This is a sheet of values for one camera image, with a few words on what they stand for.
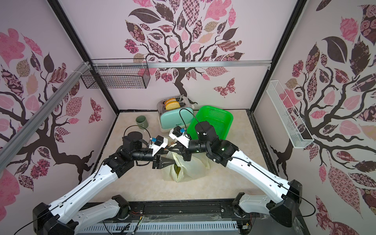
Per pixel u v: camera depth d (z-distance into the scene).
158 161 0.58
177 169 0.66
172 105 0.98
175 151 0.61
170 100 1.00
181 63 0.92
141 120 1.08
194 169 0.64
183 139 0.53
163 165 0.60
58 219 0.38
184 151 0.54
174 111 0.96
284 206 0.37
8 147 0.50
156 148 0.57
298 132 0.74
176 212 0.75
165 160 0.59
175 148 0.59
